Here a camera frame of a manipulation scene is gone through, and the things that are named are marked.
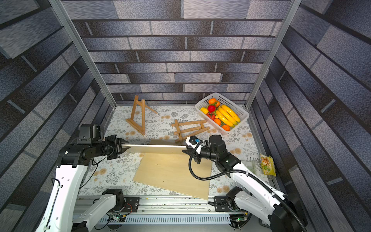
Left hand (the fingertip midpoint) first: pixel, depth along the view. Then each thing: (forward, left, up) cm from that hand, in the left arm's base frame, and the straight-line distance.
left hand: (132, 138), depth 67 cm
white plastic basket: (+34, -67, -19) cm, 78 cm away
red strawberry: (+34, -44, -21) cm, 60 cm away
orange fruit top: (+48, -47, -19) cm, 70 cm away
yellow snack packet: (-3, -74, -24) cm, 78 cm away
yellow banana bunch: (+31, -56, -18) cm, 66 cm away
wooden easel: (+21, +6, -22) cm, 31 cm away
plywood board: (+9, -9, -28) cm, 31 cm away
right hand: (0, -24, -8) cm, 25 cm away
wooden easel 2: (+25, -25, -28) cm, 45 cm away
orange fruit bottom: (+24, -54, -22) cm, 63 cm away
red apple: (+39, -45, -19) cm, 62 cm away
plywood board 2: (-5, -16, -31) cm, 35 cm away
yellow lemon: (+38, -39, -20) cm, 58 cm away
